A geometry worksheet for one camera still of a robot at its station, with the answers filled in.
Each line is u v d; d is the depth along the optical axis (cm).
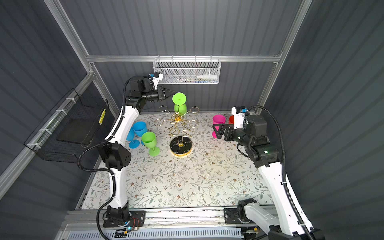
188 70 124
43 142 62
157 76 74
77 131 77
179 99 79
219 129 58
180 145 99
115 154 55
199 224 73
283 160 43
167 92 78
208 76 87
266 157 44
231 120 97
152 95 73
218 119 98
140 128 91
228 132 57
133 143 65
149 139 92
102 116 83
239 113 57
